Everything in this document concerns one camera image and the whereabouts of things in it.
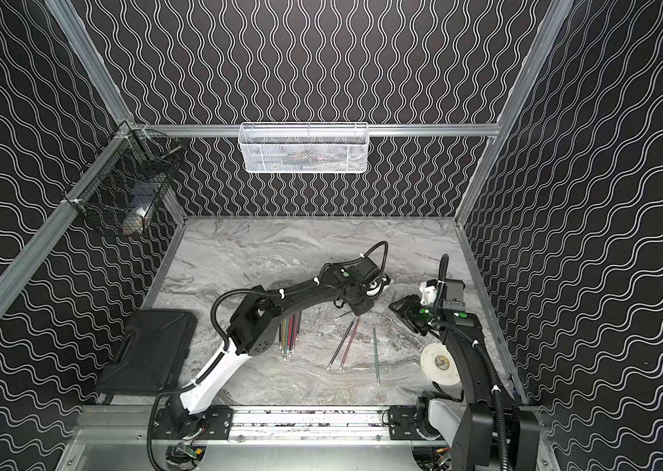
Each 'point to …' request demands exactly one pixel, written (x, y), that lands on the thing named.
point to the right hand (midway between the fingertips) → (396, 308)
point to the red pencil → (349, 342)
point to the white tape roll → (438, 365)
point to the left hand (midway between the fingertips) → (363, 300)
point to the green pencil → (376, 356)
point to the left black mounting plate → (178, 423)
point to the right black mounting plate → (402, 424)
